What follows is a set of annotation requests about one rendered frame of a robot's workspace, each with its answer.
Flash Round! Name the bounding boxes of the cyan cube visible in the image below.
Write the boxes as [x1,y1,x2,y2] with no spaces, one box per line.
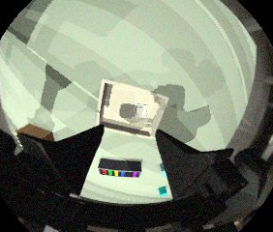
[159,187,167,196]

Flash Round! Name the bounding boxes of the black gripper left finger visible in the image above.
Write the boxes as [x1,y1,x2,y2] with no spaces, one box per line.
[17,124,105,196]

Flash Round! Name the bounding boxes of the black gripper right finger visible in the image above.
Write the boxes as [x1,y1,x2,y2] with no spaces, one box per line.
[155,129,234,198]

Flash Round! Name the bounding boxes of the white shallow tray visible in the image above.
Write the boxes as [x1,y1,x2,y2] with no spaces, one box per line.
[97,78,170,139]

